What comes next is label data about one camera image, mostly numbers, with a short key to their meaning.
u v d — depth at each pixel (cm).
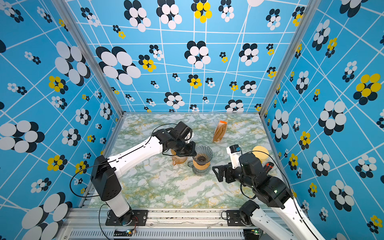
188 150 69
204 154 81
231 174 57
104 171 49
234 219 72
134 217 72
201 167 80
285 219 40
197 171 85
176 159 93
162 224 72
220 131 99
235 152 58
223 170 58
